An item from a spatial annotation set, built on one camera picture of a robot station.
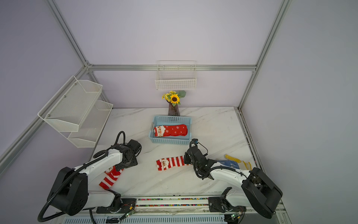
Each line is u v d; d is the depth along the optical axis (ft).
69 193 1.35
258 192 1.38
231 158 3.02
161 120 3.52
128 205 2.40
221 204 2.13
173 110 3.76
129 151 2.13
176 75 3.13
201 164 2.13
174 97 3.13
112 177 2.70
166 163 2.89
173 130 3.36
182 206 2.45
